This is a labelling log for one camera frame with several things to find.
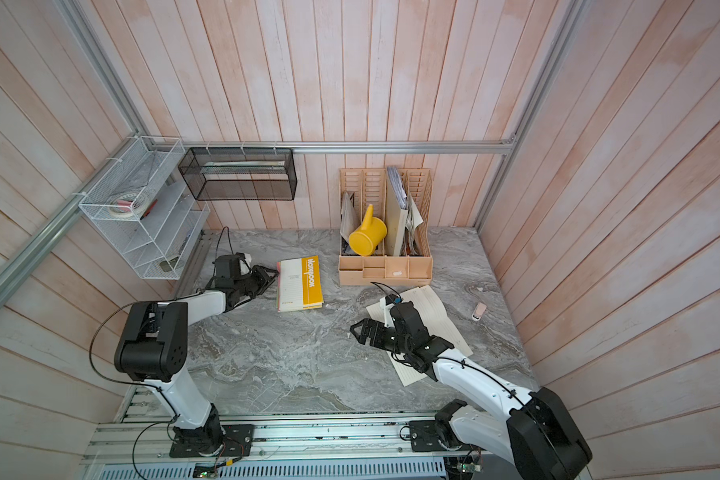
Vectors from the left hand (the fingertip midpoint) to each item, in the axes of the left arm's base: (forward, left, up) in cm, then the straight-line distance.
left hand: (279, 275), depth 97 cm
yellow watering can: (+11, -31, +9) cm, 34 cm away
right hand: (-20, -27, +2) cm, 34 cm away
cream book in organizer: (+8, -38, +19) cm, 43 cm away
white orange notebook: (-1, -6, -4) cm, 7 cm away
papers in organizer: (+14, -46, -1) cm, 48 cm away
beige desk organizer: (+12, -39, +22) cm, 47 cm away
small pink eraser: (-10, -66, -5) cm, 67 cm away
